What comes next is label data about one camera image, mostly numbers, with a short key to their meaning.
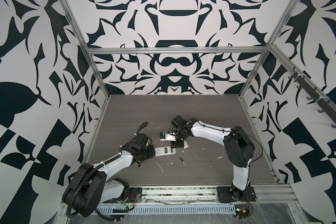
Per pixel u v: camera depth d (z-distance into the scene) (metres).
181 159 0.87
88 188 0.41
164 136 0.78
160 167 0.85
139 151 0.68
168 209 0.65
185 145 0.92
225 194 0.74
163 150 0.89
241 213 0.71
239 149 0.50
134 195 0.73
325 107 0.55
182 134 0.70
